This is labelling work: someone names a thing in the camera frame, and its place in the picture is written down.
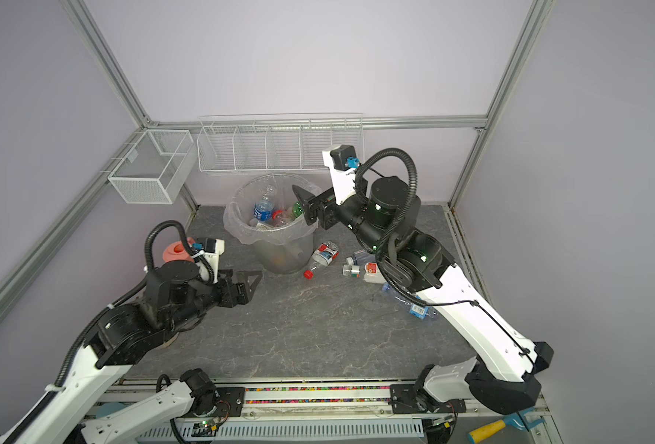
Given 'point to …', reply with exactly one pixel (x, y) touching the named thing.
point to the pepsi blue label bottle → (264, 210)
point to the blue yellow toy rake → (518, 419)
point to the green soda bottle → (297, 210)
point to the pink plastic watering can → (178, 252)
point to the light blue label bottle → (411, 307)
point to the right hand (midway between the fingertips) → (313, 178)
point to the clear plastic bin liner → (239, 220)
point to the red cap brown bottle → (279, 217)
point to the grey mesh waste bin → (283, 259)
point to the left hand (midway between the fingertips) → (246, 279)
